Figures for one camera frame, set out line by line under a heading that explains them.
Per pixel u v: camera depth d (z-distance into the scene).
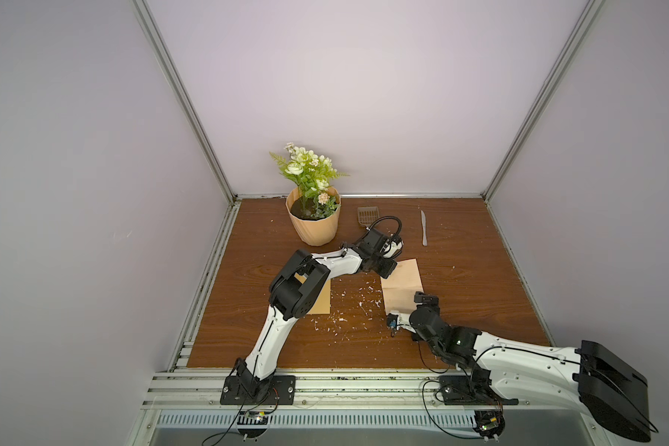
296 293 0.56
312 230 0.95
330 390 0.75
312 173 0.87
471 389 0.66
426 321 0.62
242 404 0.73
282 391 0.73
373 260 0.81
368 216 1.14
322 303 0.90
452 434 0.67
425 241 1.06
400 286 0.94
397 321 0.74
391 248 0.85
